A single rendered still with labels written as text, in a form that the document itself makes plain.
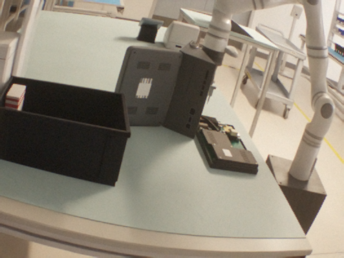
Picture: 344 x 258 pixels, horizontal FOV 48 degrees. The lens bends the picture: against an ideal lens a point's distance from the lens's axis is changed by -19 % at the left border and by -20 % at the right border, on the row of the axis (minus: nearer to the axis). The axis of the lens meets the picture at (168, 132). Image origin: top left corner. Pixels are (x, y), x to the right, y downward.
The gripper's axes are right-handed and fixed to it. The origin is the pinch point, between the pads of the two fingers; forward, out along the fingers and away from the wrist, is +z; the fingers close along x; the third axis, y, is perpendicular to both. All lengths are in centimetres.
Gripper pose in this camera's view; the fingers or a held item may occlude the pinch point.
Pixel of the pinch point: (206, 101)
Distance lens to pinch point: 148.2
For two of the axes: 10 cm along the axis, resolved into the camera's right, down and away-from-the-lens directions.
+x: -0.3, 3.9, -9.2
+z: -2.6, 8.8, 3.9
